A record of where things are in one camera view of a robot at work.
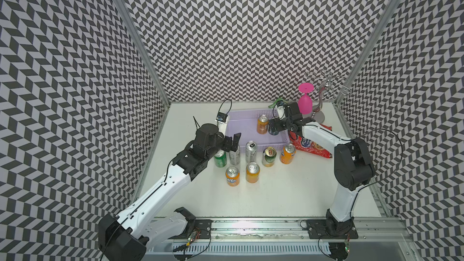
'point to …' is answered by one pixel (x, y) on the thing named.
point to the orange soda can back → (262, 124)
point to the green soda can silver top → (220, 159)
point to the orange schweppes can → (252, 172)
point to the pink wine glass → (305, 102)
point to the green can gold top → (269, 156)
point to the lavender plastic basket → (244, 121)
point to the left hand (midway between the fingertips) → (229, 132)
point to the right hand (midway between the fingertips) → (278, 122)
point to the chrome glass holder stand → (325, 92)
